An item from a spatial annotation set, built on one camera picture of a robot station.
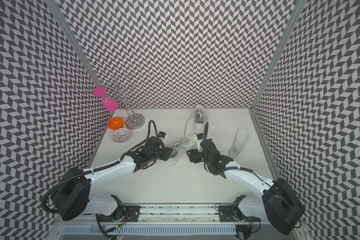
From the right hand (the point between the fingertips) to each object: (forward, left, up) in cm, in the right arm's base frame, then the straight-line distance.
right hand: (192, 154), depth 83 cm
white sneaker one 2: (+4, +7, 0) cm, 8 cm away
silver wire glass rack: (+26, +39, -2) cm, 47 cm away
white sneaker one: (+28, -6, -1) cm, 29 cm away
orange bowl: (+27, +54, -5) cm, 61 cm away
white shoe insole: (+16, -33, -8) cm, 38 cm away
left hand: (+2, +13, -1) cm, 13 cm away
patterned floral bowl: (+19, +49, -8) cm, 53 cm away
